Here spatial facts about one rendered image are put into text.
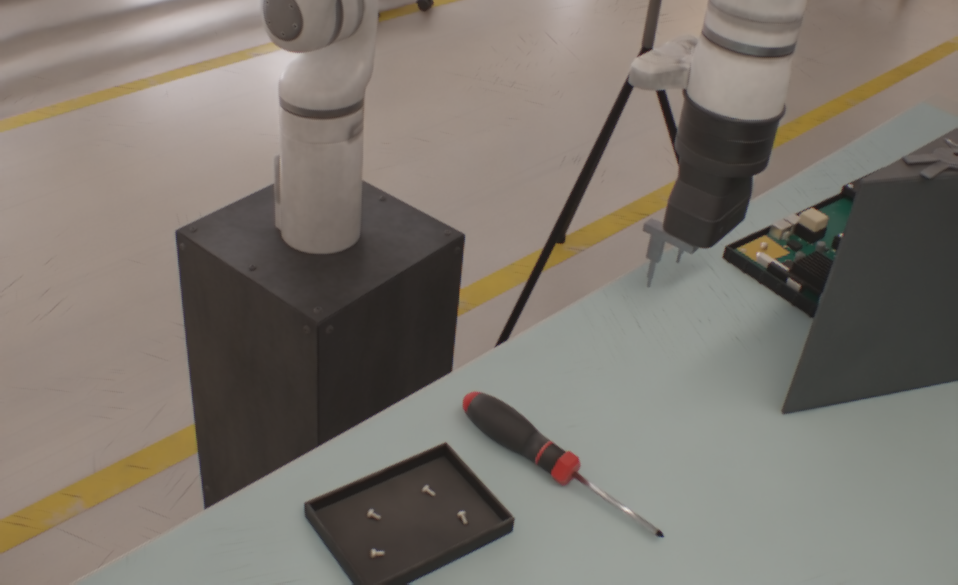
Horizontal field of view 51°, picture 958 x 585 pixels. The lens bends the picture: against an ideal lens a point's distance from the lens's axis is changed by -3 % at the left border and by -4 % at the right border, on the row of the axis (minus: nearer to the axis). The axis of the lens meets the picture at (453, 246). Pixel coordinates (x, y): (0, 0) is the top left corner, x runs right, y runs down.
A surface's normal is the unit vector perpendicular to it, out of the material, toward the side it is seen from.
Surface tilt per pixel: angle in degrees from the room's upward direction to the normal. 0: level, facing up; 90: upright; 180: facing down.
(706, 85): 90
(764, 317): 0
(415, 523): 0
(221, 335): 90
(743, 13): 93
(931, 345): 90
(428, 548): 0
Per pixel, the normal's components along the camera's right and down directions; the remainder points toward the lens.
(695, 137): -0.78, 0.31
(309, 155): -0.18, 0.55
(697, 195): -0.58, 0.09
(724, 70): -0.55, 0.30
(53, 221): 0.07, -0.82
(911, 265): 0.28, 0.56
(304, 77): -0.11, -0.65
